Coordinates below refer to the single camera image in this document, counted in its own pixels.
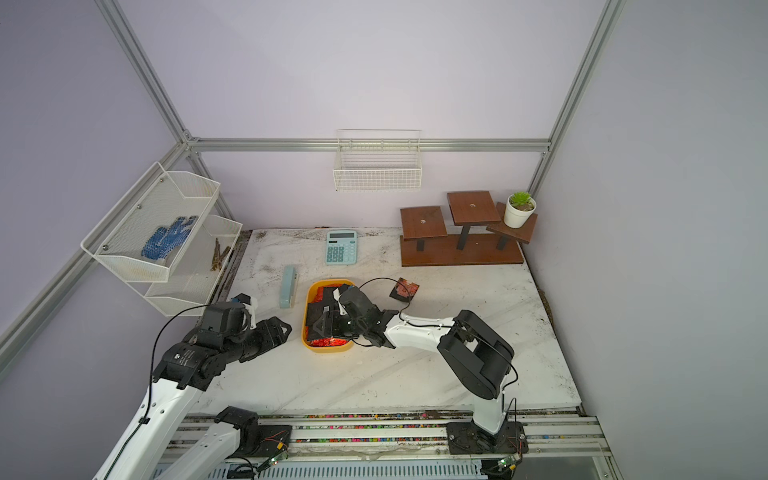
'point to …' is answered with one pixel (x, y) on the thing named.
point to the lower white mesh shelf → (192, 281)
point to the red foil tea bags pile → (317, 297)
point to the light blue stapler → (289, 287)
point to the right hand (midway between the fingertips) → (322, 331)
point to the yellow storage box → (321, 349)
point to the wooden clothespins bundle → (218, 256)
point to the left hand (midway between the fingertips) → (281, 338)
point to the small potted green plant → (519, 208)
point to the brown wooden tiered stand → (483, 237)
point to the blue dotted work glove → (166, 241)
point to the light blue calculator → (341, 247)
